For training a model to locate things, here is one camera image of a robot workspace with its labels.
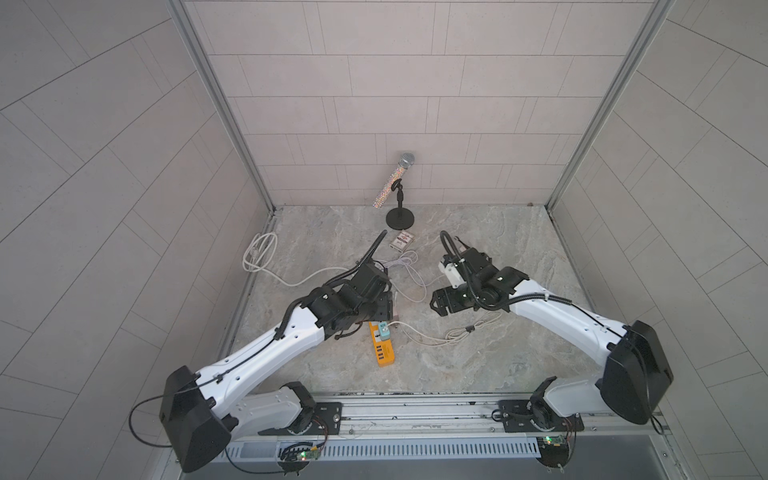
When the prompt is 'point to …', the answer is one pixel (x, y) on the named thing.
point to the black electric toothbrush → (461, 242)
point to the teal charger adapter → (384, 331)
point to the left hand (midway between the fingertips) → (390, 303)
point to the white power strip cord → (259, 251)
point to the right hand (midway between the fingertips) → (441, 300)
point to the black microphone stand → (399, 218)
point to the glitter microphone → (406, 160)
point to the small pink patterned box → (402, 241)
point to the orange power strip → (384, 349)
